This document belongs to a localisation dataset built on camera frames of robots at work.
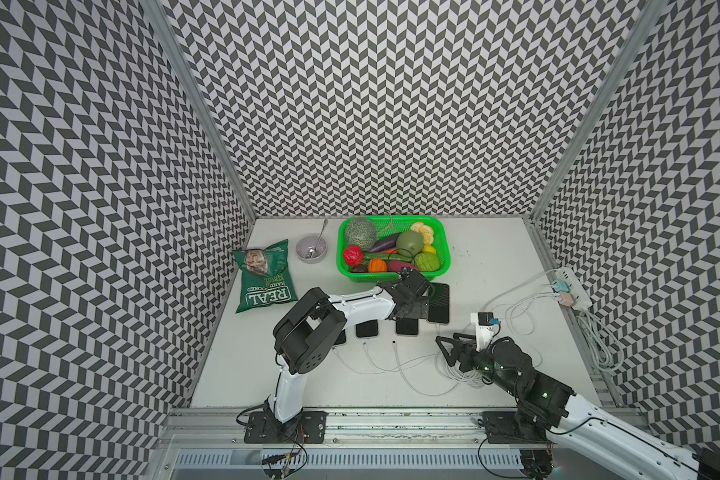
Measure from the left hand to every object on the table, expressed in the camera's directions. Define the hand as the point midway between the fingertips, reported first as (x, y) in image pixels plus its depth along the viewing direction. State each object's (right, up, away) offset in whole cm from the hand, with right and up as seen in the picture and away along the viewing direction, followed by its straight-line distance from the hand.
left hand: (410, 308), depth 93 cm
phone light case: (-13, -6, -3) cm, 15 cm away
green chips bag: (-47, +9, +4) cm, 48 cm away
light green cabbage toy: (+6, +15, +3) cm, 16 cm away
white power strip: (+55, +10, +8) cm, 56 cm away
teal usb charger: (+50, +6, +4) cm, 51 cm away
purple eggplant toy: (-7, +20, +10) cm, 24 cm away
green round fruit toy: (+1, +20, +8) cm, 22 cm away
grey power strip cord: (+57, -11, -6) cm, 58 cm away
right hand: (+8, -6, -15) cm, 17 cm away
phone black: (+10, +1, +2) cm, 10 cm away
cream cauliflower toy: (+7, +25, +14) cm, 29 cm away
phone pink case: (-1, -5, -3) cm, 6 cm away
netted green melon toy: (-16, +24, +6) cm, 30 cm away
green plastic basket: (-7, +27, +10) cm, 29 cm away
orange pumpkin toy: (-10, +13, +4) cm, 17 cm away
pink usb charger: (+50, +3, +2) cm, 50 cm away
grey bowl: (-34, +21, +11) cm, 41 cm away
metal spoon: (-33, +18, +13) cm, 40 cm away
